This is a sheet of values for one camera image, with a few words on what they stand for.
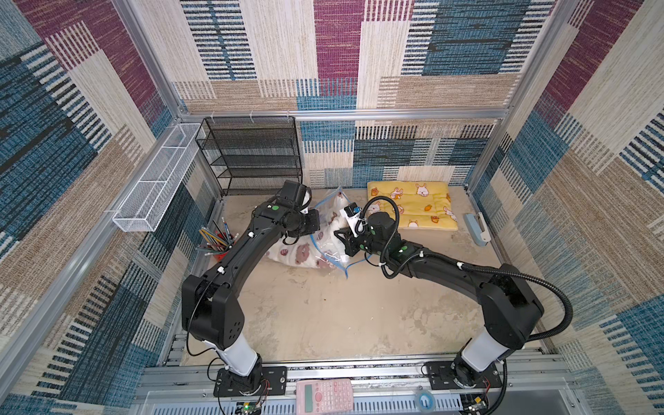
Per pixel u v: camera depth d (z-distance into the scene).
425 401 0.71
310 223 0.75
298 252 0.91
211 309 0.43
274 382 0.73
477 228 1.03
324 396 0.70
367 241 0.72
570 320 0.43
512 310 0.45
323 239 0.84
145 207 0.71
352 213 0.71
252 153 1.08
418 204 1.13
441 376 0.73
